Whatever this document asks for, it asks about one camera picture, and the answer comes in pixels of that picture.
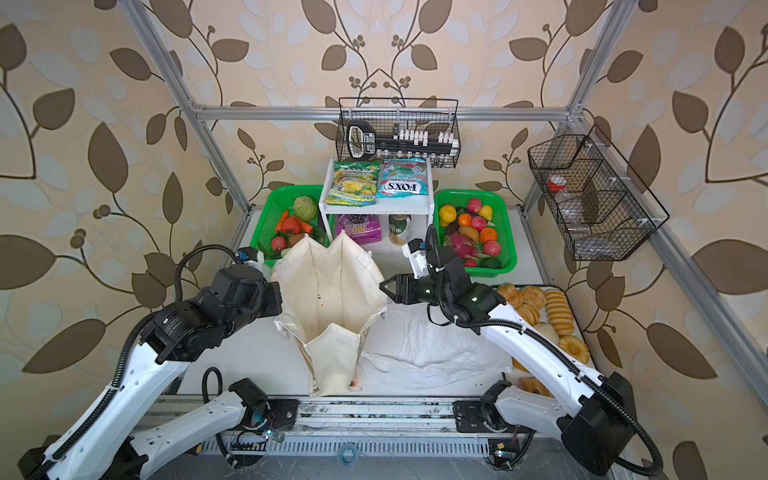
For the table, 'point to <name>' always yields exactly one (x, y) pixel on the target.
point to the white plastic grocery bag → (402, 348)
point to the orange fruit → (487, 234)
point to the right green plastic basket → (505, 227)
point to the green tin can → (398, 225)
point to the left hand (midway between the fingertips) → (283, 288)
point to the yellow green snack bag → (354, 183)
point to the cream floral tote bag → (331, 296)
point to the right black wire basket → (602, 208)
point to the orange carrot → (281, 221)
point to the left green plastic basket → (280, 199)
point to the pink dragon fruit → (464, 247)
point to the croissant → (533, 296)
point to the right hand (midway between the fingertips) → (388, 288)
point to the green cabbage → (305, 208)
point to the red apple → (492, 248)
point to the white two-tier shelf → (420, 208)
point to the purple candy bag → (363, 228)
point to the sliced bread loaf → (559, 312)
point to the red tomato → (292, 223)
